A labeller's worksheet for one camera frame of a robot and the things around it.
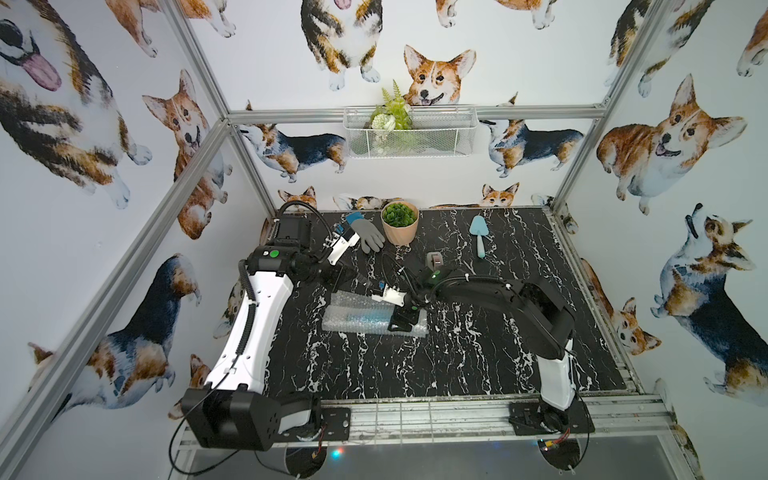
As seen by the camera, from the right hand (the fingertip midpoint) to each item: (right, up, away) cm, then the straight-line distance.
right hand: (391, 315), depth 87 cm
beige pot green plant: (+3, +28, +16) cm, 32 cm away
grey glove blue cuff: (-10, +25, +23) cm, 35 cm away
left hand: (-8, +15, -13) cm, 22 cm away
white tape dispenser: (+14, +15, +13) cm, 25 cm away
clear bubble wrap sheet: (-16, +2, +6) cm, 17 cm away
